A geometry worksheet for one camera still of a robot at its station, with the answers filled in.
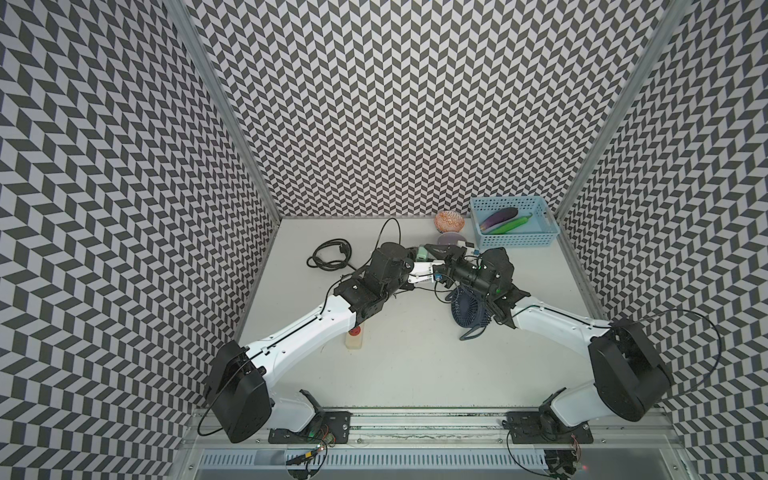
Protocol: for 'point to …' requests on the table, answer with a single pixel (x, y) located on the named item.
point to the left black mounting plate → (332, 428)
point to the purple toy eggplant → (499, 216)
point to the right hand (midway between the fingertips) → (421, 256)
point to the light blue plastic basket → (541, 228)
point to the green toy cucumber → (510, 226)
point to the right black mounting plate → (527, 427)
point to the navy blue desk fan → (470, 310)
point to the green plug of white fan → (422, 254)
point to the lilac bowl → (450, 238)
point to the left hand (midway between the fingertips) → (410, 250)
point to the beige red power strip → (354, 341)
